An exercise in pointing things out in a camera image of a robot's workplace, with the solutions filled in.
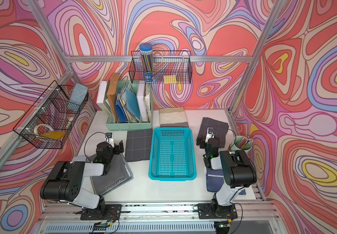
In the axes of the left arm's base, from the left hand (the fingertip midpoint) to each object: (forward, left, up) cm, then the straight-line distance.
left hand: (115, 141), depth 94 cm
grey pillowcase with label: (-20, -6, -6) cm, 22 cm away
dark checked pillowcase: (+13, -73, -4) cm, 74 cm away
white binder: (+22, -17, +19) cm, 33 cm away
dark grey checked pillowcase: (+3, -13, -10) cm, 17 cm away
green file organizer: (+19, -3, -2) cm, 19 cm away
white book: (+20, +7, +24) cm, 32 cm away
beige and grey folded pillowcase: (+27, -39, -6) cm, 47 cm away
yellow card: (-12, +19, +23) cm, 33 cm away
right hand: (+3, -60, -1) cm, 61 cm away
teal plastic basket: (-6, -37, -7) cm, 39 cm away
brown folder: (+15, -1, +26) cm, 30 cm away
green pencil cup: (-6, -78, +8) cm, 78 cm away
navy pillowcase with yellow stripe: (-23, -62, -7) cm, 67 cm away
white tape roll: (-11, +27, +26) cm, 39 cm away
